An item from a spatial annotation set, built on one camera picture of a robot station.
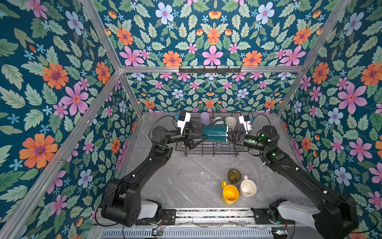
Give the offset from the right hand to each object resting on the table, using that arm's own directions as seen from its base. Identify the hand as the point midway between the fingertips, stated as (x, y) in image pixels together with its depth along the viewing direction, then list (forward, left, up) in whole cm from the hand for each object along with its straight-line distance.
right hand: (227, 132), depth 67 cm
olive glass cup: (-7, -7, -32) cm, 34 cm away
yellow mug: (-17, -4, -33) cm, 37 cm away
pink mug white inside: (-14, -14, -31) cm, 37 cm away
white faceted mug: (+25, +1, -21) cm, 32 cm away
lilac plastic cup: (+27, +11, -19) cm, 34 cm away
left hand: (-3, +10, +2) cm, 11 cm away
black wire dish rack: (+13, +9, -34) cm, 38 cm away
